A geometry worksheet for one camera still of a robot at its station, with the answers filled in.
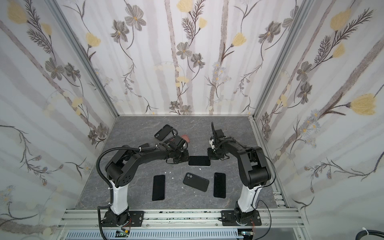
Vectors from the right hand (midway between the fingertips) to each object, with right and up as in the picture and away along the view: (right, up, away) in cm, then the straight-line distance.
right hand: (207, 155), depth 96 cm
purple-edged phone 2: (-29, -17, -10) cm, 35 cm away
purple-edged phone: (-5, -4, 0) cm, 7 cm away
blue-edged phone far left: (-43, +6, +6) cm, 44 cm away
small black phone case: (-32, +15, +15) cm, 39 cm away
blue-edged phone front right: (+6, -18, -10) cm, 22 cm away
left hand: (-12, 0, -1) cm, 12 cm away
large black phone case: (-7, -14, -9) cm, 18 cm away
